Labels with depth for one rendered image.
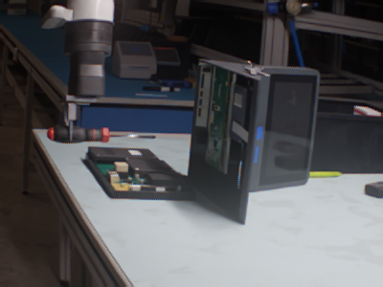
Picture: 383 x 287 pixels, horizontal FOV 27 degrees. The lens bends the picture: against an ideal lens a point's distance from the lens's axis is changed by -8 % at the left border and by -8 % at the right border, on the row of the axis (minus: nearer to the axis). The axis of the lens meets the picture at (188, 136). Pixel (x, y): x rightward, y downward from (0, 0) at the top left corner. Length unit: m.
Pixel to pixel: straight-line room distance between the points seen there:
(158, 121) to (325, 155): 1.36
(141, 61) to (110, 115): 0.57
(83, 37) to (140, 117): 1.65
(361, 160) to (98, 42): 0.64
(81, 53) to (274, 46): 1.72
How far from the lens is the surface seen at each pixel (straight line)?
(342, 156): 1.61
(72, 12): 1.24
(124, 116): 2.85
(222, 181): 1.40
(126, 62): 3.34
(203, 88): 1.38
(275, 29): 2.89
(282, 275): 1.00
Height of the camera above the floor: 1.33
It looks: 10 degrees down
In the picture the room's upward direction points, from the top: 5 degrees clockwise
